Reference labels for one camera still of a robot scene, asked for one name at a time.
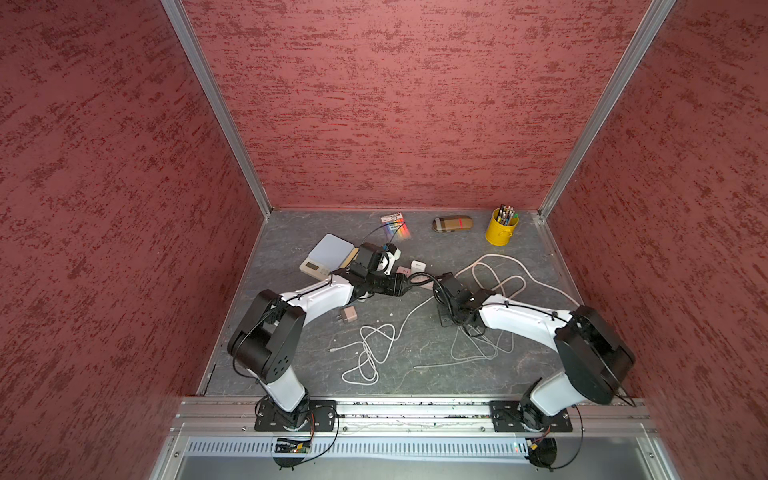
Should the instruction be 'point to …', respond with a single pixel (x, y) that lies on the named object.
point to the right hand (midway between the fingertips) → (448, 317)
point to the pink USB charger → (350, 314)
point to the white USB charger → (417, 266)
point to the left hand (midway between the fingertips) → (403, 288)
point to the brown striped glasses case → (452, 223)
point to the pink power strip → (419, 278)
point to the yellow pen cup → (501, 224)
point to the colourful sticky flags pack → (394, 225)
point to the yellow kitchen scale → (350, 257)
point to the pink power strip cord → (475, 264)
